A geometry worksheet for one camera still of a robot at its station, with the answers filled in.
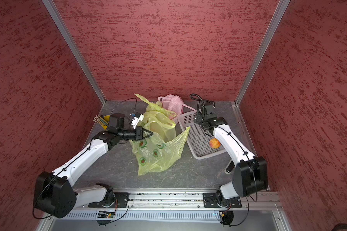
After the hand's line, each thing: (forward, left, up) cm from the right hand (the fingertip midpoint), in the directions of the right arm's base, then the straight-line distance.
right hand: (202, 120), depth 87 cm
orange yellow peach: (-10, -8, -12) cm, 17 cm away
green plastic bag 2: (-19, +29, -6) cm, 35 cm away
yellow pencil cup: (+4, +64, -2) cm, 64 cm away
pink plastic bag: (+16, +17, -2) cm, 24 cm away
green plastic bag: (-6, +25, +9) cm, 28 cm away
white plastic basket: (-5, +2, -18) cm, 19 cm away
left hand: (-13, +29, +4) cm, 32 cm away
